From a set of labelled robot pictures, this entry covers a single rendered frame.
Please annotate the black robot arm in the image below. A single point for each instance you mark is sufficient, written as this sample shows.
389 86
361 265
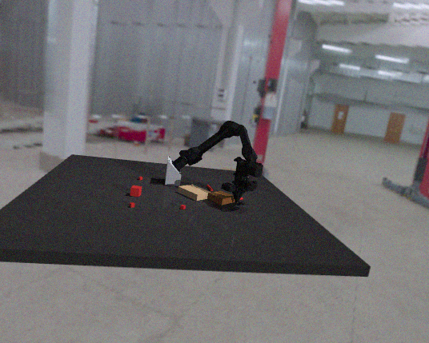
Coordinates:
227 130

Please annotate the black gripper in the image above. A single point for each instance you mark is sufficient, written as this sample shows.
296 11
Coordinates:
237 190

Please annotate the beige rectangular block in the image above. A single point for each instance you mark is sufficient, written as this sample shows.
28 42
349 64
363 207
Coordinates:
194 192

